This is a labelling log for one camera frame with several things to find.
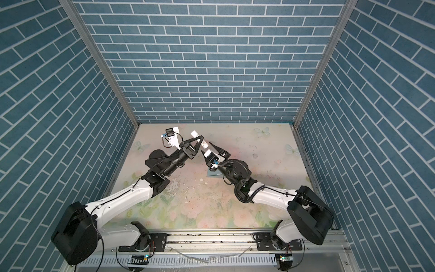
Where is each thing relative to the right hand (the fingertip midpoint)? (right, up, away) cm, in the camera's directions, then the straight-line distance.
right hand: (207, 144), depth 72 cm
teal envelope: (+3, -18, +24) cm, 30 cm away
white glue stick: (-1, +1, -3) cm, 3 cm away
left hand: (-1, +2, -3) cm, 4 cm away
